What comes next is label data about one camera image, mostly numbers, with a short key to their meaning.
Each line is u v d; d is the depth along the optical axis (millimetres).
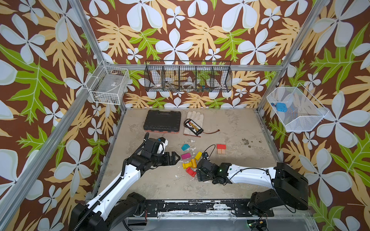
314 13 704
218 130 1076
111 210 447
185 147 963
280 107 861
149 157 601
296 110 830
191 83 987
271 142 1053
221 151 943
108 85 865
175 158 690
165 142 744
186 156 940
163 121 1057
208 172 640
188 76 980
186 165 884
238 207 737
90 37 777
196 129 1045
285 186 422
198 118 1124
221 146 984
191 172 861
